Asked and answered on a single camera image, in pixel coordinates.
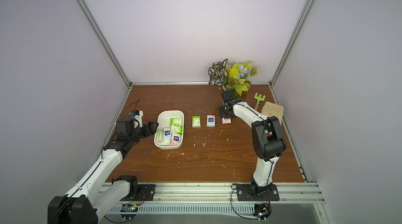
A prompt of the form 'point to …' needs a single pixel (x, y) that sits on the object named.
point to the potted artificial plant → (233, 77)
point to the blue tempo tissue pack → (167, 133)
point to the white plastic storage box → (164, 118)
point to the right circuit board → (262, 211)
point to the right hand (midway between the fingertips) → (226, 110)
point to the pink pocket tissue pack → (226, 121)
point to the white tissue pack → (177, 129)
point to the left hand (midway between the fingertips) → (155, 123)
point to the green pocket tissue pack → (196, 121)
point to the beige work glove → (270, 109)
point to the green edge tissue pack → (160, 135)
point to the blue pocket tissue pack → (211, 121)
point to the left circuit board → (129, 211)
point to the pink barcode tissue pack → (175, 138)
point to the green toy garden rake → (258, 98)
